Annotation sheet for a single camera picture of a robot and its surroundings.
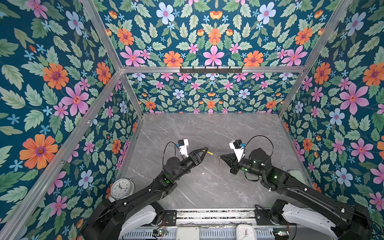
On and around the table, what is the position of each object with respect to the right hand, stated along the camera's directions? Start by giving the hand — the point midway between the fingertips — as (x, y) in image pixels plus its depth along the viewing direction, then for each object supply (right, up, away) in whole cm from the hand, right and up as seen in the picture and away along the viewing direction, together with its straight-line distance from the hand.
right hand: (221, 155), depth 70 cm
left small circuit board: (-28, -37, 0) cm, 46 cm away
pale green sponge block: (+46, -14, +16) cm, 50 cm away
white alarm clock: (-53, -20, +10) cm, 58 cm away
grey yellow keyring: (-5, +1, +1) cm, 5 cm away
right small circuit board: (+29, -37, +1) cm, 47 cm away
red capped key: (-1, -3, +1) cm, 3 cm away
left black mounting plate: (-25, -32, +4) cm, 41 cm away
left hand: (-6, +4, -2) cm, 7 cm away
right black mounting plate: (+21, -32, +3) cm, 38 cm away
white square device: (-16, -36, -1) cm, 40 cm away
